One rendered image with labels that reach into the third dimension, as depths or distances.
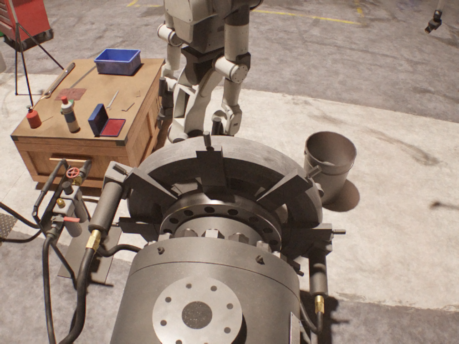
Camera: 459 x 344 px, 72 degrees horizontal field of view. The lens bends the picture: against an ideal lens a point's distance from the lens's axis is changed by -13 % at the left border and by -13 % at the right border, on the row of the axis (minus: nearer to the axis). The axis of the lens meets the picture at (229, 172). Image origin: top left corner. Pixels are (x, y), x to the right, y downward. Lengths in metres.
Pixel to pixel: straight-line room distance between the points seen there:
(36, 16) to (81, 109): 2.68
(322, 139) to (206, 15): 1.22
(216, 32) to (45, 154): 1.44
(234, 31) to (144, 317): 0.96
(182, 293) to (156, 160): 0.50
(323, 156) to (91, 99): 1.57
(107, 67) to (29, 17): 2.36
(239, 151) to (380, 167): 1.72
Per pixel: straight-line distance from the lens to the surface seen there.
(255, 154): 1.12
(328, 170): 2.05
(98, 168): 2.30
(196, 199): 1.19
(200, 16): 1.35
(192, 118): 1.63
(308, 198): 1.24
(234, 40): 1.31
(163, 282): 0.97
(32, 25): 4.90
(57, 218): 1.75
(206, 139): 1.04
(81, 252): 2.18
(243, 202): 1.18
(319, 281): 1.44
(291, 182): 1.14
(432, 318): 2.12
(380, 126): 3.09
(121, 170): 1.22
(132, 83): 2.53
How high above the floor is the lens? 1.72
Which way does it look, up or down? 45 degrees down
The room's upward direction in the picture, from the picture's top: straight up
